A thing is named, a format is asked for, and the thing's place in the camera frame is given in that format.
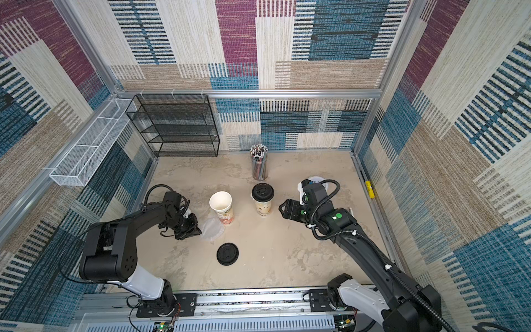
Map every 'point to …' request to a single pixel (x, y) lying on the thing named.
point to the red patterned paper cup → (220, 202)
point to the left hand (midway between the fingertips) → (202, 231)
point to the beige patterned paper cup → (263, 208)
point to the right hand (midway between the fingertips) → (289, 213)
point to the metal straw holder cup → (259, 156)
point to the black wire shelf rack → (175, 125)
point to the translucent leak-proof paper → (212, 229)
